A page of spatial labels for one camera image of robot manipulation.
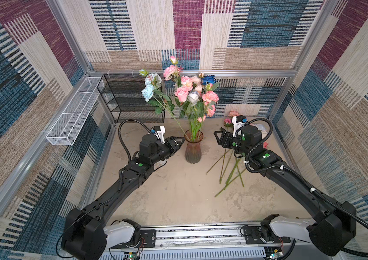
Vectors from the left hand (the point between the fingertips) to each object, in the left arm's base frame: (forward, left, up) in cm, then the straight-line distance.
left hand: (185, 138), depth 73 cm
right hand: (+2, -16, -2) cm, 16 cm away
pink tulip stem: (+9, -7, -7) cm, 14 cm away
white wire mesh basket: (+23, +65, -11) cm, 70 cm away
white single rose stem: (+12, -5, +6) cm, 15 cm away
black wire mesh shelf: (+45, +41, -9) cm, 61 cm away
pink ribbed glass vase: (+6, -5, -21) cm, 22 cm away
